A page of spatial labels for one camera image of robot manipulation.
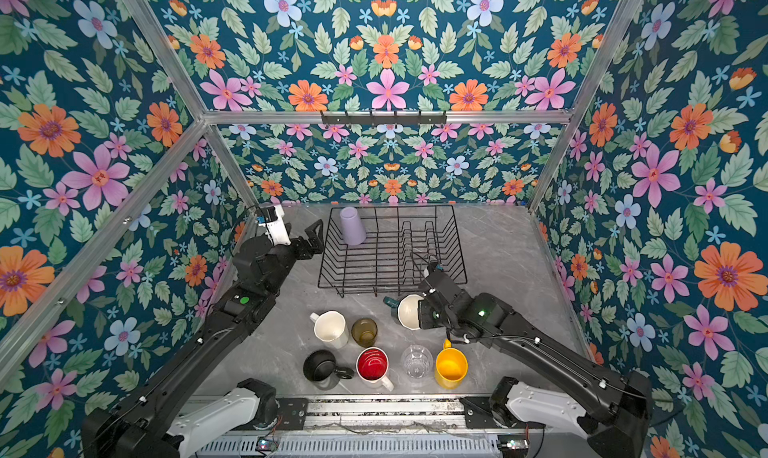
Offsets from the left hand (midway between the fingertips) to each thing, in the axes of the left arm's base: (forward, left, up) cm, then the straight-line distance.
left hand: (308, 215), depth 71 cm
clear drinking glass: (-26, -25, -35) cm, 50 cm away
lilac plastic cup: (+16, -6, -26) cm, 31 cm away
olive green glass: (-17, -10, -33) cm, 38 cm away
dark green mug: (-15, -23, -23) cm, 36 cm away
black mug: (-26, +2, -34) cm, 43 cm away
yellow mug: (-28, -34, -33) cm, 55 cm away
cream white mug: (-16, -1, -30) cm, 34 cm away
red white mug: (-26, -12, -33) cm, 44 cm away
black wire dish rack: (+13, -23, -32) cm, 41 cm away
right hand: (-18, -26, -17) cm, 36 cm away
